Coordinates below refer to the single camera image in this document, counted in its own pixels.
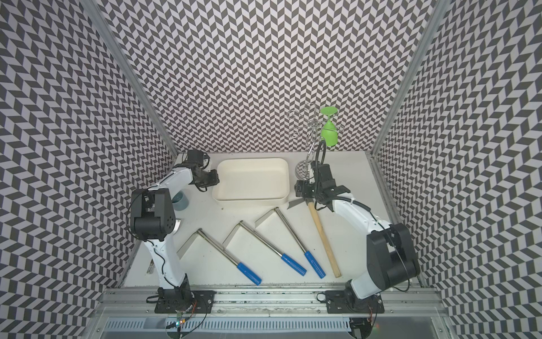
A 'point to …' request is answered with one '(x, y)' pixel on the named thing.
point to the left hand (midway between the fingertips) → (217, 181)
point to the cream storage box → (253, 181)
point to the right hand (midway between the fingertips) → (304, 190)
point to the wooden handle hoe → (329, 249)
